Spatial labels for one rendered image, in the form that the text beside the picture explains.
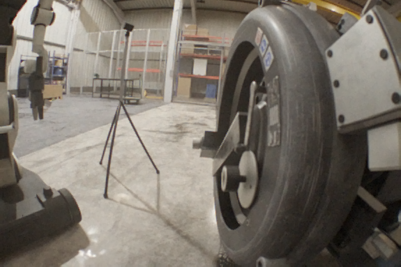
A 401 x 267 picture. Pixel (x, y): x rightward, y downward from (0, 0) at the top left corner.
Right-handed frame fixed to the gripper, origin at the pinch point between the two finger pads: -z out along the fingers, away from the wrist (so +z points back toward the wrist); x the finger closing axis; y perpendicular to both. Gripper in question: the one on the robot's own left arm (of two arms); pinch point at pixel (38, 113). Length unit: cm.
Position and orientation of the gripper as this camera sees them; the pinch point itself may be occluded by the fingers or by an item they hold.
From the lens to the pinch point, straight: 101.2
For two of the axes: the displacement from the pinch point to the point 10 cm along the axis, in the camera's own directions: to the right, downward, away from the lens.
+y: 4.0, -1.0, 9.1
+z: -0.9, -9.9, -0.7
